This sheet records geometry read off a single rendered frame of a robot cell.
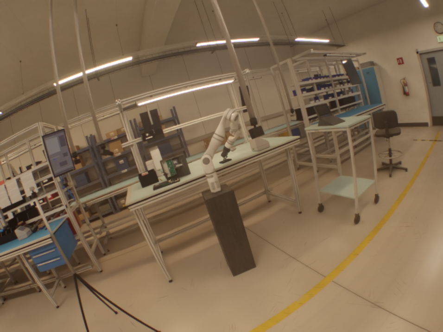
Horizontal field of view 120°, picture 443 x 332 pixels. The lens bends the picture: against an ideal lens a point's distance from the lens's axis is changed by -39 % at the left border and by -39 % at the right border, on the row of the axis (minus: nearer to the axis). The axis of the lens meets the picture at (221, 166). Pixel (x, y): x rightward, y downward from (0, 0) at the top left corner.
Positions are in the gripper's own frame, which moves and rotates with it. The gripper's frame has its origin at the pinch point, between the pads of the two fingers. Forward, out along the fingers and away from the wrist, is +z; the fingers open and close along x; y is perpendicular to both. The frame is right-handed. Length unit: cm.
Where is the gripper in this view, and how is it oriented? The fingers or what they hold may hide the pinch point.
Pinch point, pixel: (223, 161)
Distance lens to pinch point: 216.6
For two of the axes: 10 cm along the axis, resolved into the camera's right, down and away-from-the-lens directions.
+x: -5.1, 3.3, -8.0
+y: -7.8, -5.7, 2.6
